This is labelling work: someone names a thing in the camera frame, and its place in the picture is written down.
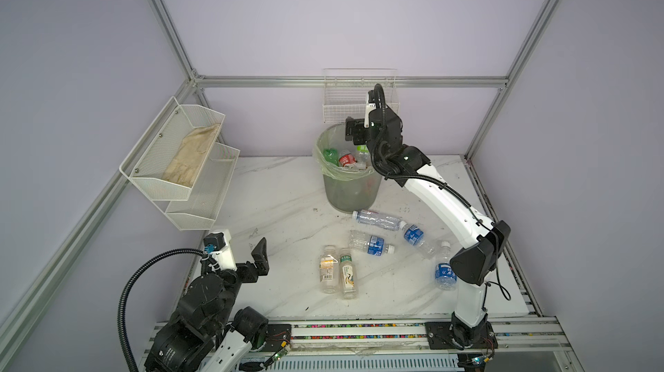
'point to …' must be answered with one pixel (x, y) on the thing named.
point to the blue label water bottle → (374, 245)
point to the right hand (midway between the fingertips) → (359, 116)
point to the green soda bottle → (331, 155)
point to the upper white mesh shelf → (170, 157)
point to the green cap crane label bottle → (348, 274)
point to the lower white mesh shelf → (206, 194)
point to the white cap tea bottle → (329, 270)
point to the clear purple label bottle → (377, 219)
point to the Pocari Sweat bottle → (415, 237)
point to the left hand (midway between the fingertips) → (246, 244)
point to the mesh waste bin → (350, 182)
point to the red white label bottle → (347, 159)
